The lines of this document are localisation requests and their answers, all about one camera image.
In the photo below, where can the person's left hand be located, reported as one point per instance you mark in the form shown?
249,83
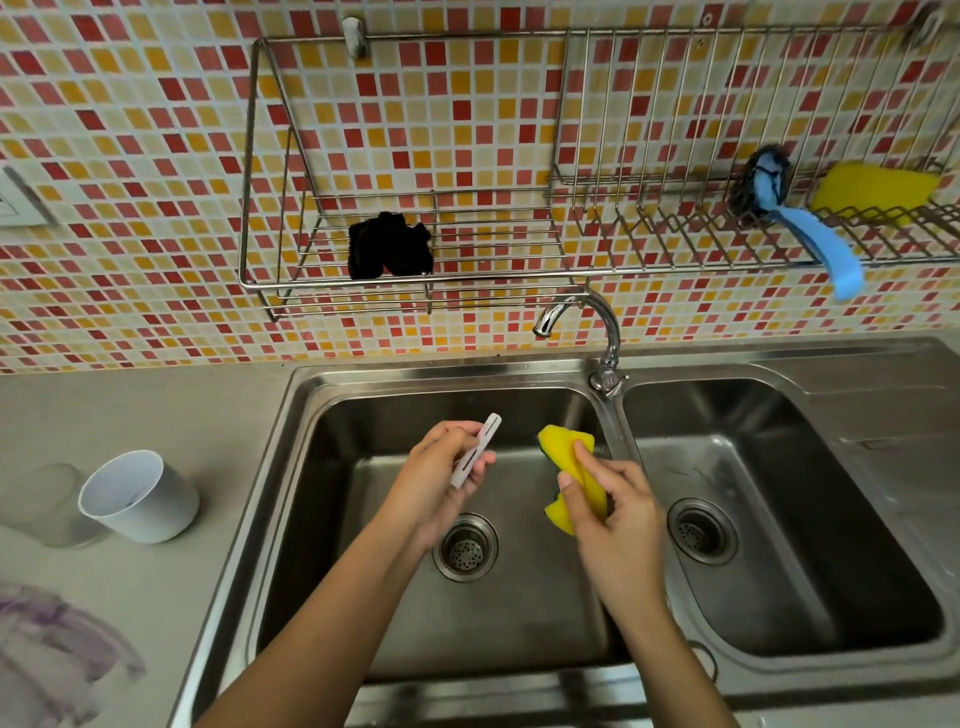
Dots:
431,487

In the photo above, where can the person's right hand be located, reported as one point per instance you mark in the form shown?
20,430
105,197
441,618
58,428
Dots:
622,525

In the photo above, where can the small white stick part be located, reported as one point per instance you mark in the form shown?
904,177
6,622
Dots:
480,446

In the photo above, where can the small yellow sponge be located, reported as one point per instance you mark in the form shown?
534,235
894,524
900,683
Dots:
559,442

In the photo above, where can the black cloth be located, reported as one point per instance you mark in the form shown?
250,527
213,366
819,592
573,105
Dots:
390,246

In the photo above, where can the white blender base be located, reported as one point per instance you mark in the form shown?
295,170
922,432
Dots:
150,506

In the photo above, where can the clear blender cup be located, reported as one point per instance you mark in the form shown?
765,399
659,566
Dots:
45,506

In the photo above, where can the person's left forearm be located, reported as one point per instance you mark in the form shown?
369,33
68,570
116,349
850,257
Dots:
322,637

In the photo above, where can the metal sink drain strainer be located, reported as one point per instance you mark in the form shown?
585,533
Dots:
465,547
703,531

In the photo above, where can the stainless steel double sink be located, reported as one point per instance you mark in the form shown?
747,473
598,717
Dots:
787,600

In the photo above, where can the chrome faucet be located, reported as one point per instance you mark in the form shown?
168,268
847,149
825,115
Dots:
611,330

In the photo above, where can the large yellow sponge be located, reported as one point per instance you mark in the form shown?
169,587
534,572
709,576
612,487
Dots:
874,191

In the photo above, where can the metal rack wall hook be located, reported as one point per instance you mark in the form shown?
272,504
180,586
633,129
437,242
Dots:
354,36
930,26

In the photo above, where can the white wall socket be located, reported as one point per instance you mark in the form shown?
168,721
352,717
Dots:
19,199

